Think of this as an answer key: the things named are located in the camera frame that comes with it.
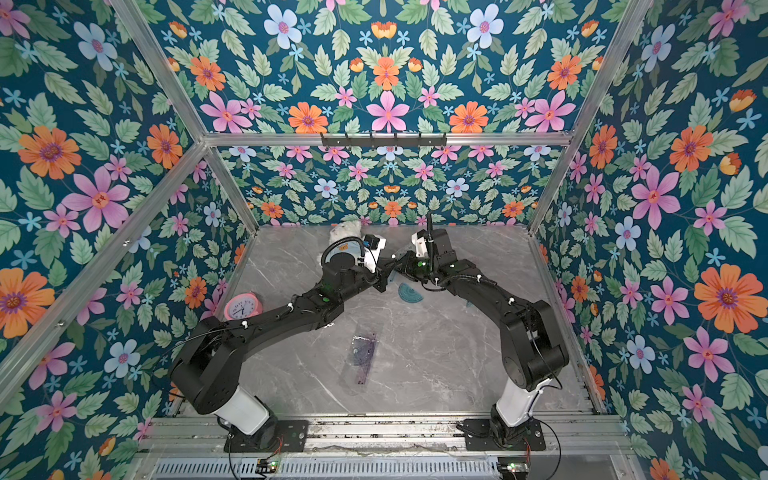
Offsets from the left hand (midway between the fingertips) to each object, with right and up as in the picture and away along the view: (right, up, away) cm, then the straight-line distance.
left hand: (400, 258), depth 80 cm
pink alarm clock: (-51, -16, +16) cm, 56 cm away
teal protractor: (+3, -13, +21) cm, 25 cm away
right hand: (0, -1, +7) cm, 7 cm away
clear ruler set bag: (-12, -31, +6) cm, 33 cm away
